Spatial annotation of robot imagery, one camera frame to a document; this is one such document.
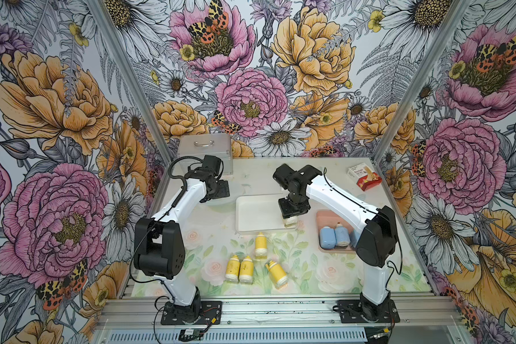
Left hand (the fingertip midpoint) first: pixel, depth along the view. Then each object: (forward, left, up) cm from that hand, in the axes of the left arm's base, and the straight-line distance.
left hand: (215, 198), depth 90 cm
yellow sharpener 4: (-28, -14, -5) cm, 31 cm away
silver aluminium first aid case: (+30, +11, +2) cm, 32 cm away
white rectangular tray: (+1, -18, -13) cm, 22 cm away
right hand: (-11, -30, +1) cm, 32 cm away
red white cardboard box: (+17, -71, -8) cm, 73 cm away
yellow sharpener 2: (-19, -19, -6) cm, 27 cm away
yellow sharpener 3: (-27, -9, -5) cm, 29 cm away
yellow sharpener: (-12, -30, 0) cm, 32 cm away
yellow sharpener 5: (-29, -24, -6) cm, 38 cm away
